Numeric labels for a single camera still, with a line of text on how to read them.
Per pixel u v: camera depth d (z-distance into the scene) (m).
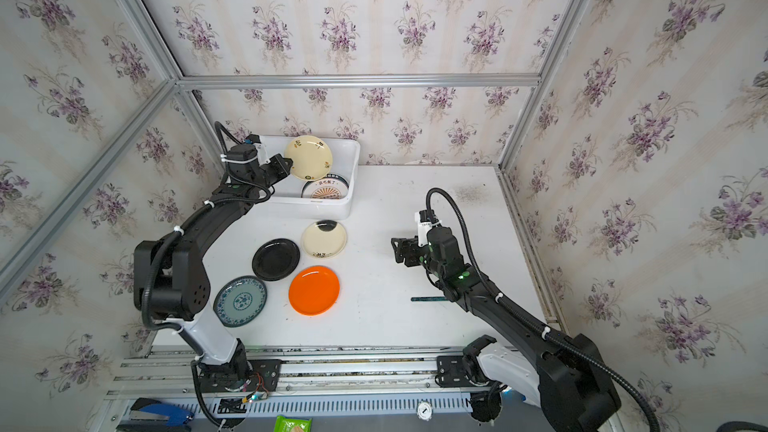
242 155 0.67
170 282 0.47
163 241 0.49
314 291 0.88
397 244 0.75
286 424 0.66
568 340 0.43
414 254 0.72
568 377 0.39
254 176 0.71
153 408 0.68
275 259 0.93
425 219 0.71
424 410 0.69
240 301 0.86
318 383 0.73
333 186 1.11
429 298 0.86
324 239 1.03
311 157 0.92
